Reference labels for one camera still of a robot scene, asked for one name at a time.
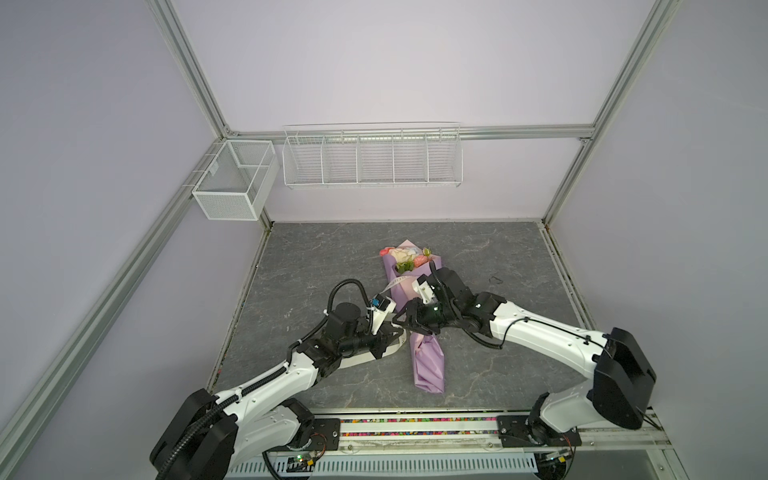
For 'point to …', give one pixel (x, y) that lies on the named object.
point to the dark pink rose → (384, 251)
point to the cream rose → (402, 255)
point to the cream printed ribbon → (403, 338)
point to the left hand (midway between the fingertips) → (401, 335)
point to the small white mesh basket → (238, 180)
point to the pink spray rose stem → (422, 259)
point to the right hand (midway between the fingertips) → (395, 325)
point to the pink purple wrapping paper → (403, 264)
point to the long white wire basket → (372, 154)
